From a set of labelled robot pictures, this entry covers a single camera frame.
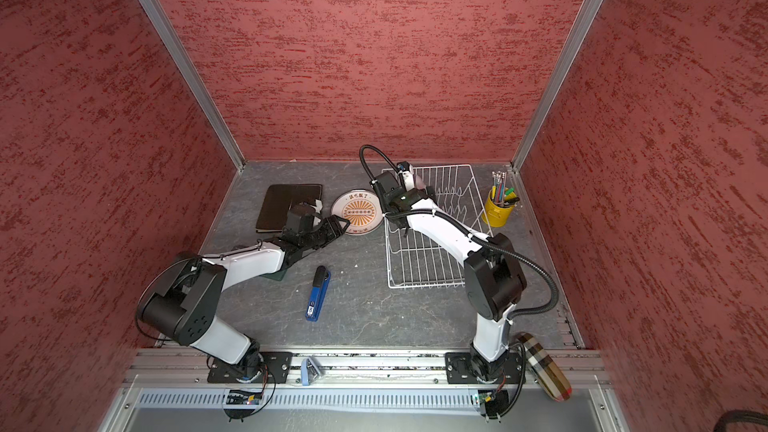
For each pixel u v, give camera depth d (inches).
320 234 31.5
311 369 28.7
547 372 28.0
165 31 32.5
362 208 41.9
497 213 37.4
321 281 33.6
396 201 25.3
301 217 28.0
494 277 18.5
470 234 19.7
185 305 17.7
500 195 38.2
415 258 36.3
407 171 31.0
